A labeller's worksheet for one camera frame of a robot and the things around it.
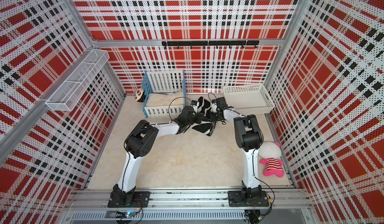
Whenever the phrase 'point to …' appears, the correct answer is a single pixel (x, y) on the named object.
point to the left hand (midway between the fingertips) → (203, 112)
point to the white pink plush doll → (271, 152)
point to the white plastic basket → (248, 99)
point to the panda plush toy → (139, 95)
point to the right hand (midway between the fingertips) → (213, 116)
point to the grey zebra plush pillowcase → (207, 126)
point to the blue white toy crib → (164, 93)
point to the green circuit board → (128, 214)
